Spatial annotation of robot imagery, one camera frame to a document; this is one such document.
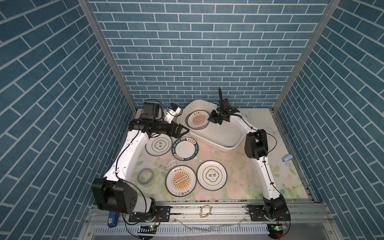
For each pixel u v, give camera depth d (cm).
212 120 97
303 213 76
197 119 110
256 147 67
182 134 69
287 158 91
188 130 71
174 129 65
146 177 87
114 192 39
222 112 86
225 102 89
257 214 74
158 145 99
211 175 87
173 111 67
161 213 74
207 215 75
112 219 70
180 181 85
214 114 97
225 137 102
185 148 98
